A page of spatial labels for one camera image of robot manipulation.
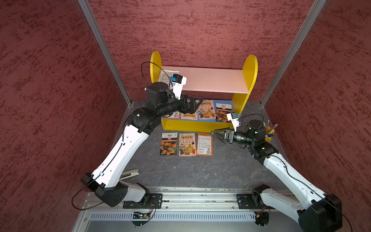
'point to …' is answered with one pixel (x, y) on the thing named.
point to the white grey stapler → (129, 173)
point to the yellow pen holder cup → (268, 137)
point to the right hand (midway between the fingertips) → (212, 135)
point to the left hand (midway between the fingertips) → (193, 101)
